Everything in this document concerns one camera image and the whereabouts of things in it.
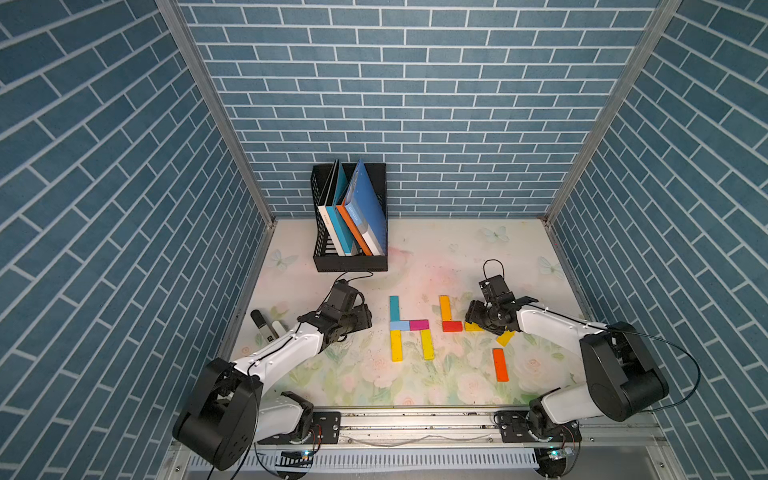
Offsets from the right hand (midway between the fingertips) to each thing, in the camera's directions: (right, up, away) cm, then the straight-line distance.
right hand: (473, 318), depth 93 cm
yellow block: (-15, -6, -6) cm, 18 cm away
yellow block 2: (+8, -5, -5) cm, 10 cm away
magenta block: (-18, -2, -2) cm, 18 cm away
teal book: (-41, +42, -3) cm, 59 cm away
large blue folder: (-36, +38, +11) cm, 53 cm away
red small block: (-7, -2, -1) cm, 7 cm away
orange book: (-37, +28, -2) cm, 46 cm away
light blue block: (-23, -2, 0) cm, 24 cm away
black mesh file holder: (-50, +19, +15) cm, 55 cm away
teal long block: (-25, +3, +3) cm, 25 cm away
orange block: (-8, +2, +1) cm, 9 cm away
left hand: (-32, +2, -5) cm, 32 cm away
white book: (-44, +31, -8) cm, 55 cm away
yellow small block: (-1, -1, -5) cm, 5 cm away
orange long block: (+5, -11, -8) cm, 15 cm away
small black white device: (-64, -1, -6) cm, 64 cm away
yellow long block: (-24, -7, -6) cm, 26 cm away
